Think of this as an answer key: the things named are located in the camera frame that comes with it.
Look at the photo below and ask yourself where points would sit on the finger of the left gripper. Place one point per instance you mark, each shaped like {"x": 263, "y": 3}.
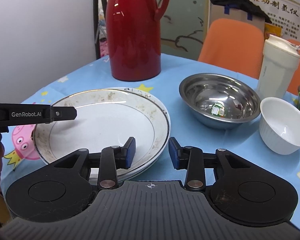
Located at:
{"x": 62, "y": 113}

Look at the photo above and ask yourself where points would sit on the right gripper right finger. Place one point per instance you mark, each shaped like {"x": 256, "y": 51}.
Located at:
{"x": 191, "y": 159}

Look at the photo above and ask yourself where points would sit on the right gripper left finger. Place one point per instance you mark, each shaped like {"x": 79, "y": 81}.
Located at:
{"x": 114, "y": 158}

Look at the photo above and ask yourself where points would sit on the white gold-rimmed plate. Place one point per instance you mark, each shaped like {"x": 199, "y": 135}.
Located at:
{"x": 105, "y": 118}

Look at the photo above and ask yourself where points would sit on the white floral plate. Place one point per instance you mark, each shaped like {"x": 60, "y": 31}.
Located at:
{"x": 160, "y": 122}

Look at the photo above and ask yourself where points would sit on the steel bowl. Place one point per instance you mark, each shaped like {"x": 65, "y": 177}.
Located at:
{"x": 219, "y": 101}

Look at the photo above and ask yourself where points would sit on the small white ceramic bowl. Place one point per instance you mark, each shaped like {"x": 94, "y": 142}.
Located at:
{"x": 280, "y": 125}

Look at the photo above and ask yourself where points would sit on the green plastic plate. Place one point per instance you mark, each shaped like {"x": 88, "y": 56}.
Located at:
{"x": 136, "y": 169}

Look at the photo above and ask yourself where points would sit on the white reflector board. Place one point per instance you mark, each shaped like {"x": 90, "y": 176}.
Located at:
{"x": 41, "y": 41}

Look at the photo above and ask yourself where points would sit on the red thermos jug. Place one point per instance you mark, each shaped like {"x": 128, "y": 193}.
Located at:
{"x": 133, "y": 36}

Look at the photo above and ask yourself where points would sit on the left orange chair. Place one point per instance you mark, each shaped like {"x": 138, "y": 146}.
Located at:
{"x": 233, "y": 45}

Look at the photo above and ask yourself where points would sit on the frosted glass cartoon panel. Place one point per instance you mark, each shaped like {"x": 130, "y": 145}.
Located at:
{"x": 182, "y": 28}

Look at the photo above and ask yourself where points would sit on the white travel tumbler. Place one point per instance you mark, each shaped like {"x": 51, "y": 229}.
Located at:
{"x": 281, "y": 59}

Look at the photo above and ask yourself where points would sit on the brown cardboard box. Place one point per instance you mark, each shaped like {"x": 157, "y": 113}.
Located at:
{"x": 240, "y": 15}

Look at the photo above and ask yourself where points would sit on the yellow snack bag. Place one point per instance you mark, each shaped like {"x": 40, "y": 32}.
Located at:
{"x": 270, "y": 29}

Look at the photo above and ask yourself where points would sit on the black cloth on box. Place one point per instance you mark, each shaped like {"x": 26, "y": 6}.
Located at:
{"x": 244, "y": 5}

